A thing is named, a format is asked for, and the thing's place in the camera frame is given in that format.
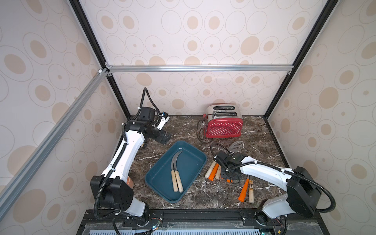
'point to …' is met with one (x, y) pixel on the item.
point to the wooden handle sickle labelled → (251, 191)
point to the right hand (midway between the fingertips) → (230, 175)
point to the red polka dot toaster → (223, 120)
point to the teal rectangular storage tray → (187, 164)
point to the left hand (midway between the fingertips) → (166, 132)
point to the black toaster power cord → (198, 132)
